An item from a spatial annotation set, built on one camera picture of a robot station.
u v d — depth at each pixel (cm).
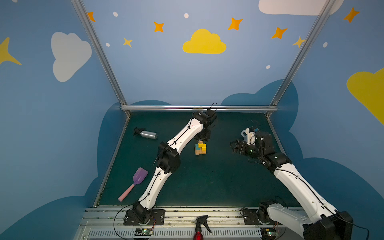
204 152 96
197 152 96
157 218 74
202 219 74
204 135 84
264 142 58
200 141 91
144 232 70
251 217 75
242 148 70
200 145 93
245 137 73
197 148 96
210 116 76
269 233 71
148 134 104
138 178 87
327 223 38
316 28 76
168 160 60
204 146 96
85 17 72
